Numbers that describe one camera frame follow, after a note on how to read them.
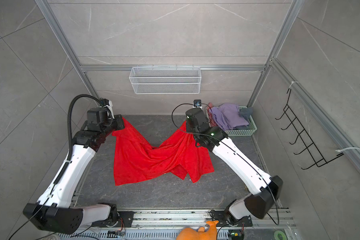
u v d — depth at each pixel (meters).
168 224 0.73
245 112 1.07
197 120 0.51
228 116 1.08
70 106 0.48
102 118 0.54
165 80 1.00
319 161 0.58
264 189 0.39
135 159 0.80
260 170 0.43
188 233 0.64
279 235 0.70
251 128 1.07
